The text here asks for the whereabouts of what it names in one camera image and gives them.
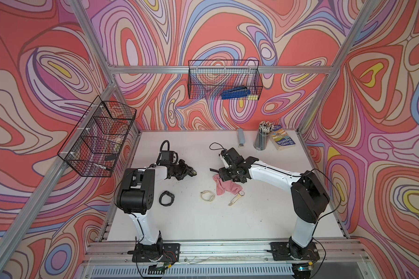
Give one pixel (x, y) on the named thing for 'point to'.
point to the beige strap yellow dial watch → (240, 193)
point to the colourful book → (280, 139)
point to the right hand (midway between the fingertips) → (225, 178)
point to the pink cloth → (230, 187)
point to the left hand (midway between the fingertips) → (194, 168)
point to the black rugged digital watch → (212, 170)
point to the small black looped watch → (166, 192)
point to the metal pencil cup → (262, 139)
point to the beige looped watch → (212, 197)
